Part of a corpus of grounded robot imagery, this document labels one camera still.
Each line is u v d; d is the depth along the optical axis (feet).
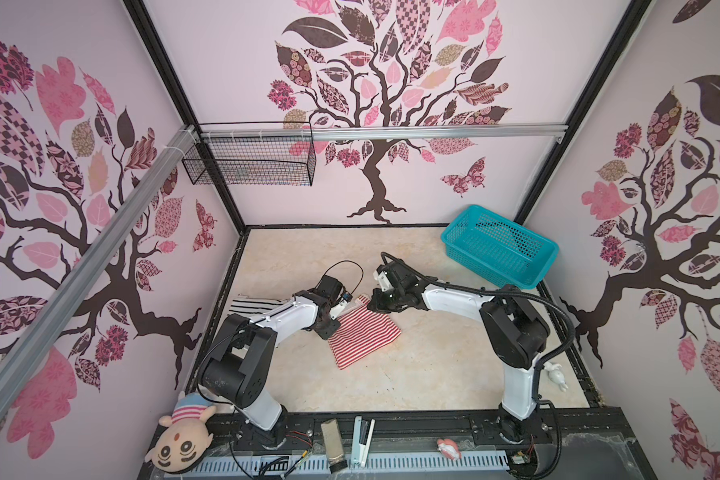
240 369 1.47
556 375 2.61
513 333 1.63
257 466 2.29
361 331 2.91
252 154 3.11
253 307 3.10
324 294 2.42
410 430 2.49
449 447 2.20
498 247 3.73
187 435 2.27
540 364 1.75
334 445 2.28
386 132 3.10
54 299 1.64
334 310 2.70
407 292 2.38
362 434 2.33
